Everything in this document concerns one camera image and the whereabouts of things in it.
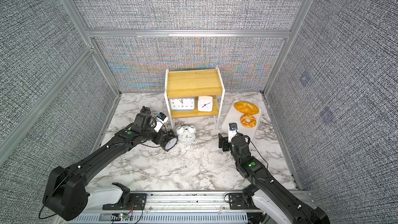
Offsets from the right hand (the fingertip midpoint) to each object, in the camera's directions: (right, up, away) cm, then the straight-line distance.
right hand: (226, 129), depth 81 cm
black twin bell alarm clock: (-31, -7, +5) cm, 32 cm away
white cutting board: (+7, +6, +25) cm, 27 cm away
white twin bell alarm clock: (-22, -3, +7) cm, 23 cm away
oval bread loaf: (+18, +11, +23) cm, 31 cm away
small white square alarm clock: (-11, +14, +5) cm, 18 cm away
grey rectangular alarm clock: (-24, +14, +5) cm, 28 cm away
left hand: (-31, -1, +2) cm, 32 cm away
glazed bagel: (+17, 0, +18) cm, 25 cm away
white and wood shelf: (-24, +23, -2) cm, 33 cm away
